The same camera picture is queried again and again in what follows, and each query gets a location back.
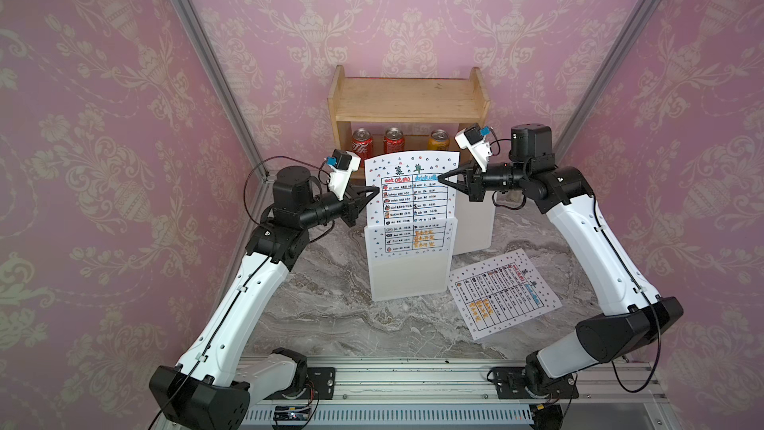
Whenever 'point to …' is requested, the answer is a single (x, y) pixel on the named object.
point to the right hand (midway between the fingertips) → (443, 177)
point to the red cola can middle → (394, 140)
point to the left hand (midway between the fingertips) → (377, 192)
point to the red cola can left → (362, 144)
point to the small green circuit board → (291, 413)
